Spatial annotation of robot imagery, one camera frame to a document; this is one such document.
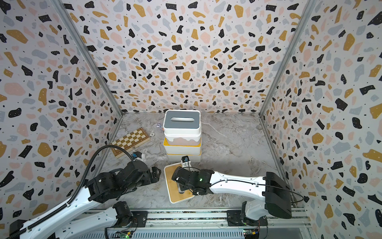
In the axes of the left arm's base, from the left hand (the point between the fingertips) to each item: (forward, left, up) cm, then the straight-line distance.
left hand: (156, 173), depth 71 cm
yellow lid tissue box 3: (-9, -9, -4) cm, 13 cm away
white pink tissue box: (+15, -12, +6) cm, 20 cm away
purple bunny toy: (+44, +10, -16) cm, 48 cm away
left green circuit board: (-22, +15, -19) cm, 33 cm away
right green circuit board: (-23, -45, -19) cm, 54 cm away
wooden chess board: (+29, +26, -15) cm, 41 cm away
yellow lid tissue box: (+15, -6, -10) cm, 19 cm away
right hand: (-1, -12, -7) cm, 14 cm away
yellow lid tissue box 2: (+16, -15, -5) cm, 22 cm away
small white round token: (+38, +14, -18) cm, 44 cm away
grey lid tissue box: (+19, -12, +15) cm, 27 cm away
